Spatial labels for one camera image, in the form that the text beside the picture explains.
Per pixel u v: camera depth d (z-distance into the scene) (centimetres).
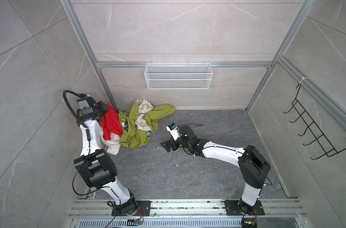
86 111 62
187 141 66
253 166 49
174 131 74
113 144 95
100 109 73
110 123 86
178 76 101
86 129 52
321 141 65
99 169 47
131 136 96
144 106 110
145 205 73
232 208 73
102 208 75
